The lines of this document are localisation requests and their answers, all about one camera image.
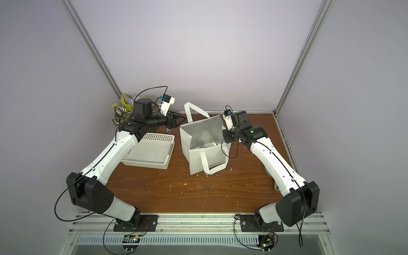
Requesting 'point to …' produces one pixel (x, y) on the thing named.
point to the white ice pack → (208, 144)
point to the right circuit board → (266, 241)
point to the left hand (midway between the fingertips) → (184, 116)
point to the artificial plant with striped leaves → (123, 110)
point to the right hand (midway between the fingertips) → (228, 128)
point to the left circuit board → (130, 239)
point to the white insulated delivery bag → (203, 142)
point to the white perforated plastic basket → (153, 151)
